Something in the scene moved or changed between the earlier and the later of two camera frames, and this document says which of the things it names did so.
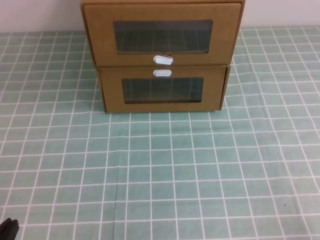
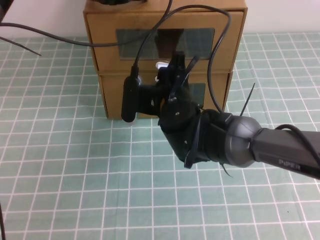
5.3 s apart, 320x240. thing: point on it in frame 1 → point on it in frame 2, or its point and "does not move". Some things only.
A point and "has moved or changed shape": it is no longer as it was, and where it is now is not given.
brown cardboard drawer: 192,33 has moved or changed shape
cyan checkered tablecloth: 70,170 does not move
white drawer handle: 163,60 → 161,64
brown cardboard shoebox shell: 163,56 does not move
